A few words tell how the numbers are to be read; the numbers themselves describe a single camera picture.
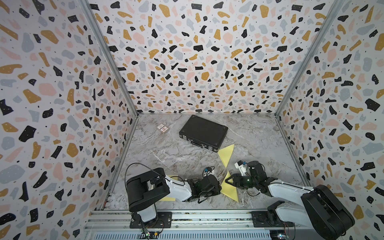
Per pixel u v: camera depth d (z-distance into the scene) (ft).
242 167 2.73
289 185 1.83
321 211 1.39
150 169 1.55
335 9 2.36
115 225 2.43
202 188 2.17
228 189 2.69
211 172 2.67
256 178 2.30
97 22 2.47
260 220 2.40
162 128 3.60
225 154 3.20
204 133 3.48
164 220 2.41
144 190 1.52
